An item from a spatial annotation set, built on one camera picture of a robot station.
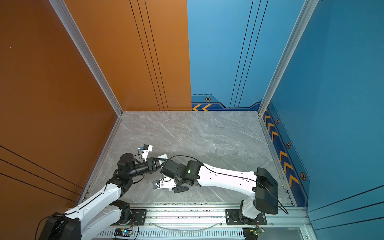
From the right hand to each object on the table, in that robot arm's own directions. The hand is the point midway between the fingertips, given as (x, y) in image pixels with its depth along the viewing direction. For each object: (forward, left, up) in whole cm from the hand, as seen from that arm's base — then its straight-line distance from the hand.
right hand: (173, 180), depth 73 cm
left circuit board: (-20, +24, -14) cm, 34 cm away
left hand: (+8, +4, +3) cm, 10 cm away
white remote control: (+11, +5, +4) cm, 13 cm away
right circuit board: (-20, -37, -14) cm, 45 cm away
